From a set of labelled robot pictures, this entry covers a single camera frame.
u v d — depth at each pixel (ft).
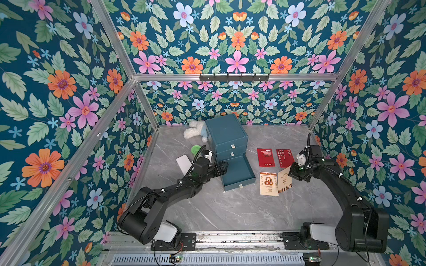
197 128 3.63
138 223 1.42
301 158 2.63
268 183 3.01
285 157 3.43
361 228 1.34
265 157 3.43
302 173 2.36
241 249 2.37
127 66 2.84
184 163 3.12
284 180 2.81
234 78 3.06
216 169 2.55
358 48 2.63
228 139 2.77
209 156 2.65
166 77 3.06
